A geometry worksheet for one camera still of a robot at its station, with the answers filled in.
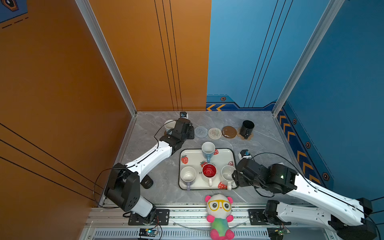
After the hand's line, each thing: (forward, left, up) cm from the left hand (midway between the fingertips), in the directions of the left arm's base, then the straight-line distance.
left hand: (190, 126), depth 86 cm
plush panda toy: (-40, -15, -12) cm, 44 cm away
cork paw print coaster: (+6, -41, -20) cm, 46 cm away
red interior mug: (-19, -12, -18) cm, 28 cm away
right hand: (-28, -22, -3) cm, 36 cm away
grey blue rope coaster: (+12, -7, -20) cm, 24 cm away
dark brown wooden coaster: (+11, -27, -19) cm, 35 cm away
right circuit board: (-48, -42, -21) cm, 68 cm away
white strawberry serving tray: (-9, -2, -20) cm, 22 cm away
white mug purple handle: (-21, +1, -19) cm, 28 cm away
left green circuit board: (-49, +19, -22) cm, 57 cm away
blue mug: (-6, -11, -15) cm, 19 cm away
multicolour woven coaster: (+9, -16, -19) cm, 26 cm away
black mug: (+8, -37, -11) cm, 39 cm away
